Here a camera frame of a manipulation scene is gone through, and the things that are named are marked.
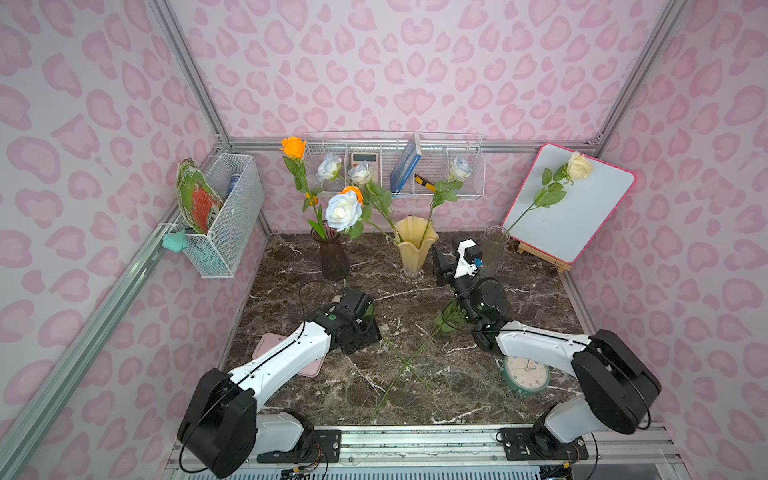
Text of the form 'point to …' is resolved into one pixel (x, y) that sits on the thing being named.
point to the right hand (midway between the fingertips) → (440, 246)
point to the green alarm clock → (525, 376)
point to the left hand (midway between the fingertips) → (376, 331)
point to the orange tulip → (310, 200)
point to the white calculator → (358, 157)
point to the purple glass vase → (334, 257)
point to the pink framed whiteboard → (580, 226)
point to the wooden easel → (543, 258)
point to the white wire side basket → (238, 181)
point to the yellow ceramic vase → (415, 238)
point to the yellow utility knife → (428, 184)
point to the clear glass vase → (492, 248)
